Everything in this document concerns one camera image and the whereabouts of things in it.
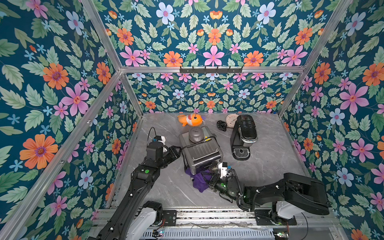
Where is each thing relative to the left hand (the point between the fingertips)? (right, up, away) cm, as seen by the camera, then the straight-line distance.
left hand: (181, 149), depth 77 cm
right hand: (+11, -11, -4) cm, 16 cm away
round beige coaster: (+32, +17, +35) cm, 51 cm away
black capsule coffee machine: (+33, +8, +3) cm, 34 cm away
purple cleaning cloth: (+10, -14, -7) cm, 18 cm away
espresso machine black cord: (+17, +6, -2) cm, 18 cm away
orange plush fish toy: (+4, +17, +28) cm, 33 cm away
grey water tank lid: (+8, +8, -7) cm, 13 cm away
